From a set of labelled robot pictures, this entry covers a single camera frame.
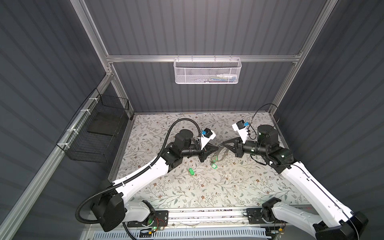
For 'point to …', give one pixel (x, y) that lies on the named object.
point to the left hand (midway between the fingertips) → (217, 147)
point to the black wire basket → (93, 135)
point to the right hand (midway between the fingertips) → (225, 144)
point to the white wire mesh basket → (207, 71)
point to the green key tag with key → (191, 171)
